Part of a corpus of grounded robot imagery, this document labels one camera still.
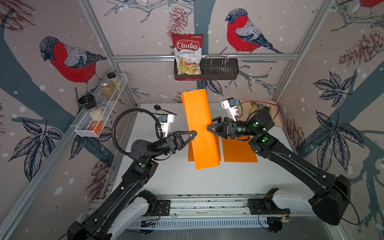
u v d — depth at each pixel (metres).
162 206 0.73
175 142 0.53
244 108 0.53
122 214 0.53
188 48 0.82
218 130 0.53
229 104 0.53
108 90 0.76
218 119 0.59
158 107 1.18
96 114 0.68
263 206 0.66
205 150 0.54
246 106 1.17
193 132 0.54
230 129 0.50
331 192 0.39
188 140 0.56
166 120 0.53
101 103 0.79
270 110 1.16
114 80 0.80
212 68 1.07
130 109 0.46
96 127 0.63
